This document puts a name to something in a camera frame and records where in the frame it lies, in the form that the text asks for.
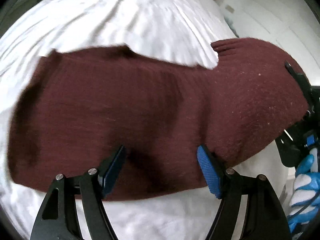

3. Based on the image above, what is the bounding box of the dark red knitted sweater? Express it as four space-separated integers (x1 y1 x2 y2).
8 38 308 201

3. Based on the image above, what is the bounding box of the blue gloved right hand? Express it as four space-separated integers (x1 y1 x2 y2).
288 148 319 232

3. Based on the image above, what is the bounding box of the beige wall socket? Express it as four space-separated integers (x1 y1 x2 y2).
225 5 234 14

